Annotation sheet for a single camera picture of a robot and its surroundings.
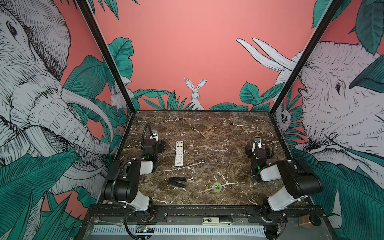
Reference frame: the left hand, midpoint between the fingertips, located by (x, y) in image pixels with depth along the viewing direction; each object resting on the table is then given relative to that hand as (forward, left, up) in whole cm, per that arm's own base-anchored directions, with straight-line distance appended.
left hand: (153, 136), depth 93 cm
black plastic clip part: (-26, -16, -8) cm, 31 cm away
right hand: (-6, -65, 0) cm, 65 cm away
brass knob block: (-48, -76, -1) cm, 90 cm away
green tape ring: (-29, -38, -10) cm, 49 cm away
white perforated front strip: (-49, -17, -9) cm, 53 cm away
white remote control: (-8, -16, -8) cm, 20 cm away
